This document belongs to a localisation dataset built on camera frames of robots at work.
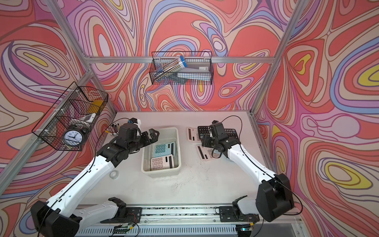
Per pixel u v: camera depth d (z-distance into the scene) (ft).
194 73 2.90
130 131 1.83
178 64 2.57
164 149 3.14
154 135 2.31
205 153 3.07
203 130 3.43
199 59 2.89
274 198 1.35
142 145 2.16
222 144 1.91
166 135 3.17
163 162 2.90
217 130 2.09
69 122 2.30
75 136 2.22
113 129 3.00
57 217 1.20
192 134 3.35
